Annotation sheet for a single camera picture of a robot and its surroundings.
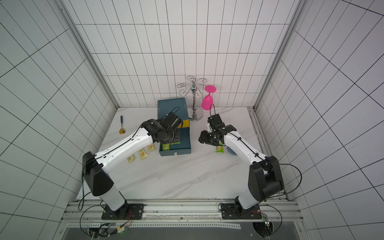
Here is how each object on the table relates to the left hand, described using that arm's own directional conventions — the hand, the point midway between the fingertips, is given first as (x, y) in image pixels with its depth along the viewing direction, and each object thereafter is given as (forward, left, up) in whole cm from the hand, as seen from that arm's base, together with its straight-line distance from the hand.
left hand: (173, 140), depth 80 cm
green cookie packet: (+1, +6, -9) cm, 11 cm away
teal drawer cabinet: (+22, -1, +4) cm, 23 cm away
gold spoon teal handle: (+19, +42, -19) cm, 50 cm away
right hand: (+4, -13, -5) cm, 15 cm away
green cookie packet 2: (+4, -28, -17) cm, 33 cm away
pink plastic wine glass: (+31, -20, 0) cm, 37 cm away
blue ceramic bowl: (+1, -35, -14) cm, 37 cm away
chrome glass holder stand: (+35, -12, -16) cm, 40 cm away
